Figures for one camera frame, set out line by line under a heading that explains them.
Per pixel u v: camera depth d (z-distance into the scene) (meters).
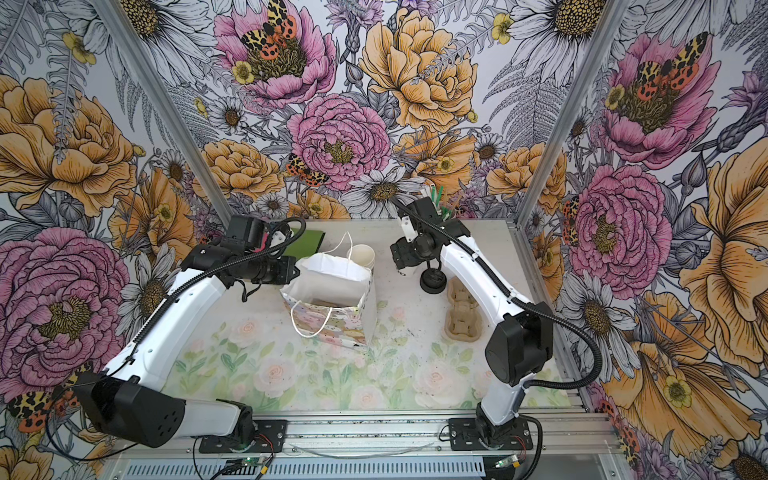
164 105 0.87
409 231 0.76
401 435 0.76
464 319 0.92
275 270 0.67
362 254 0.94
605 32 0.74
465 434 0.74
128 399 0.38
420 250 0.70
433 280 1.02
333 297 0.94
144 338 0.43
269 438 0.73
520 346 0.45
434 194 1.05
